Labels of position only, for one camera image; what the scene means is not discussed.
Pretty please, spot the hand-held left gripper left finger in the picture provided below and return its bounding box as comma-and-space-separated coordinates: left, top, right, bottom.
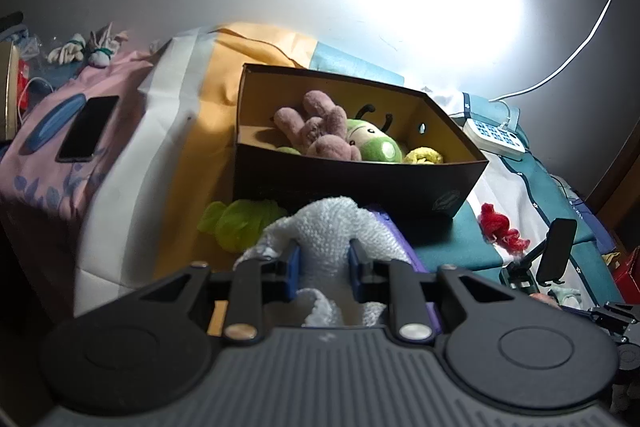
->
130, 241, 303, 343

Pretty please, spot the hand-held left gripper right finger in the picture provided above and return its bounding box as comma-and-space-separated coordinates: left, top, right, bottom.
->
347, 238, 521, 343

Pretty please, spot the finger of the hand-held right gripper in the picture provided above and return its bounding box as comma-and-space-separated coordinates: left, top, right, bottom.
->
587, 302, 640, 345

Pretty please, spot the white towel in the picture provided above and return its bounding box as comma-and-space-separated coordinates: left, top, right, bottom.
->
232, 196, 418, 328

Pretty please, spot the light blue soft cloth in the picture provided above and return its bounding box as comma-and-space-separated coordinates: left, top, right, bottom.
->
547, 284, 583, 308

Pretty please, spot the black cardboard shoe box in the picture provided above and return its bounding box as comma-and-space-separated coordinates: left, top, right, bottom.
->
232, 63, 490, 220

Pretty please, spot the green plush bug toy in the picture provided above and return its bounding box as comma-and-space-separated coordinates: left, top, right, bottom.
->
345, 104, 403, 164

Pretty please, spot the pink plush rabbit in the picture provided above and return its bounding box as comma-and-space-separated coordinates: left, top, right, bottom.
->
272, 90, 362, 162

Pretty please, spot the yellow plush item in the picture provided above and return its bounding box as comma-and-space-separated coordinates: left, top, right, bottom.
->
404, 147, 445, 165

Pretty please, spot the red yarn bundle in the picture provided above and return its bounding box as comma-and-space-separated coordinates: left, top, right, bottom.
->
477, 203, 531, 255

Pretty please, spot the red box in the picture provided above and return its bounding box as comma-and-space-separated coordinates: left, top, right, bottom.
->
612, 246, 640, 290

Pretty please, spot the purple plastic packet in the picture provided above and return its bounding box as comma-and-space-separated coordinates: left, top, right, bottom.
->
362, 204, 443, 335

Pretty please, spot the blue printed cloth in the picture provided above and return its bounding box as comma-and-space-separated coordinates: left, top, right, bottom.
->
570, 192, 626, 258

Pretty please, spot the black phone stand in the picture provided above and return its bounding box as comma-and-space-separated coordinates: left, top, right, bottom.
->
500, 218, 578, 295

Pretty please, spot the brown wooden furniture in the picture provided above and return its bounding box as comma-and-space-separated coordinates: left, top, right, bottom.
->
585, 107, 640, 228

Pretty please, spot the white power strip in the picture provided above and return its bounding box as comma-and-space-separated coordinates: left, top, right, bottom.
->
462, 117, 527, 156

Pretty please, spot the black smartphone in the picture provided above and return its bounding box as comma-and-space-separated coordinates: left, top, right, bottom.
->
56, 95, 121, 164

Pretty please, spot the pink printed blanket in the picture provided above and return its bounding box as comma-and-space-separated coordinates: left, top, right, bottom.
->
0, 49, 156, 233

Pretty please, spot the small white bunny doll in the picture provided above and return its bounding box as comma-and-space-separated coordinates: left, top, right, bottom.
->
85, 23, 130, 68

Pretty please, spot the white glove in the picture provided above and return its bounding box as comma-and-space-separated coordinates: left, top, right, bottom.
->
47, 33, 88, 65

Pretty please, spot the red packet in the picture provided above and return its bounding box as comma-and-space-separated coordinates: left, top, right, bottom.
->
17, 59, 31, 110

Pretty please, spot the gold paper bag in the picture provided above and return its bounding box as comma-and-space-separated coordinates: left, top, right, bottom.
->
0, 41, 21, 142

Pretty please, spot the clear plastic bag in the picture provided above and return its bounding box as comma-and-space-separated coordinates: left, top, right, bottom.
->
15, 32, 56, 58

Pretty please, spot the black cable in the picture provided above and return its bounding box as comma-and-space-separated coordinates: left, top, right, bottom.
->
550, 174, 601, 218

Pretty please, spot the white power cable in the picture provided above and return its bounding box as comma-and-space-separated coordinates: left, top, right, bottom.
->
487, 0, 618, 128

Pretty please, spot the thin white cable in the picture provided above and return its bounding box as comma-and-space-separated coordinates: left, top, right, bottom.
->
17, 77, 56, 125

